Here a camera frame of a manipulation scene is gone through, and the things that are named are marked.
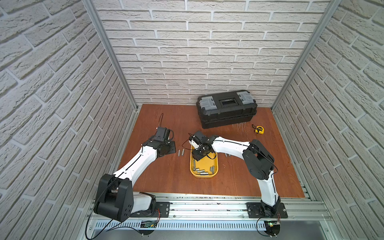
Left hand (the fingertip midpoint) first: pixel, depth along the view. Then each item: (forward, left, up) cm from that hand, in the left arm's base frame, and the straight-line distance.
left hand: (174, 145), depth 87 cm
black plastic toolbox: (+24, -33, +7) cm, 42 cm away
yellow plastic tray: (-11, -20, -8) cm, 24 cm away
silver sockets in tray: (-14, -17, -8) cm, 23 cm away
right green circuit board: (-39, -50, -9) cm, 64 cm away
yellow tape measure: (+16, -58, -6) cm, 60 cm away
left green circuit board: (-38, +10, -11) cm, 41 cm away
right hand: (-2, -15, -9) cm, 18 cm away
